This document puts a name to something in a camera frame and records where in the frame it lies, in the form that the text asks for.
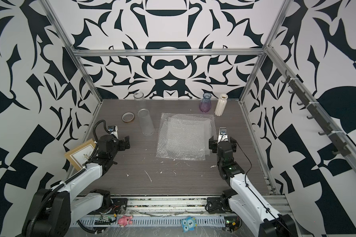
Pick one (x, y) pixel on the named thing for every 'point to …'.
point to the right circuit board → (232, 222)
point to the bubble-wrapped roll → (161, 148)
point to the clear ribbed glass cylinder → (147, 127)
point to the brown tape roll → (128, 117)
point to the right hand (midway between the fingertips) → (221, 135)
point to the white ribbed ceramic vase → (220, 107)
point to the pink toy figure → (125, 220)
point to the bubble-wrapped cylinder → (188, 136)
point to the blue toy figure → (189, 223)
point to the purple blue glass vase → (205, 103)
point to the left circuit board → (104, 220)
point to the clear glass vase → (139, 101)
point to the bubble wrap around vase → (164, 115)
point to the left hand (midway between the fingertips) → (118, 135)
